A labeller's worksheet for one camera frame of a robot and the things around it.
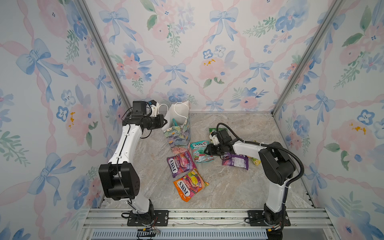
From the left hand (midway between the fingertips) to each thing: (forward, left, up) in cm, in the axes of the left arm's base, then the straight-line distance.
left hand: (167, 119), depth 83 cm
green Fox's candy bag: (-1, -28, -7) cm, 29 cm away
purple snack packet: (-13, -41, -22) cm, 48 cm away
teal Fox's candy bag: (-5, -18, -21) cm, 28 cm away
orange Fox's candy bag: (-29, -13, -22) cm, 38 cm away
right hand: (-6, -23, -22) cm, 33 cm away
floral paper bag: (-6, -6, +1) cm, 8 cm away
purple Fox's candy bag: (-16, -8, -22) cm, 28 cm away
